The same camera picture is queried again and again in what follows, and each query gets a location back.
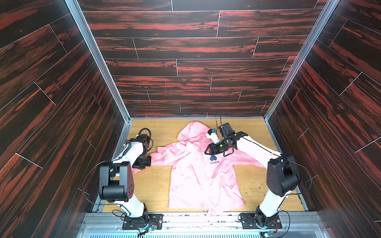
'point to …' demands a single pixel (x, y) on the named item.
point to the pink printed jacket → (199, 181)
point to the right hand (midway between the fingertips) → (210, 150)
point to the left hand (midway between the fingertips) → (143, 167)
